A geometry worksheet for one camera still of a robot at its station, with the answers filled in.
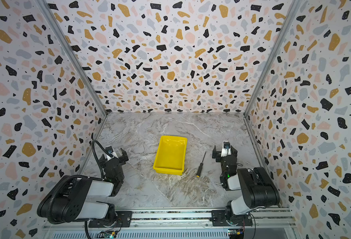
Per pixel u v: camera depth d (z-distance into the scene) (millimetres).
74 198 440
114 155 760
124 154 835
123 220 735
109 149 745
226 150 773
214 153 840
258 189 456
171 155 922
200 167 916
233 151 842
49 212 390
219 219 731
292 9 718
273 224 734
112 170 661
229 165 680
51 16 719
